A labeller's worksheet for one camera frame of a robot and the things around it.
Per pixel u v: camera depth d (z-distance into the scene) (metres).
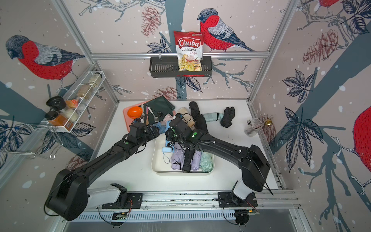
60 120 0.61
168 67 1.07
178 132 0.59
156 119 1.08
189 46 0.82
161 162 0.89
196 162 0.82
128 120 1.07
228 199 0.72
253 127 0.95
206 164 0.79
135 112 1.08
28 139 0.57
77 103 0.70
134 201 0.73
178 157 0.82
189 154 0.86
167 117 1.03
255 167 0.42
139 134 0.67
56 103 0.62
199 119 1.03
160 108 1.14
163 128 0.97
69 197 0.40
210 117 1.06
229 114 1.06
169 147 0.74
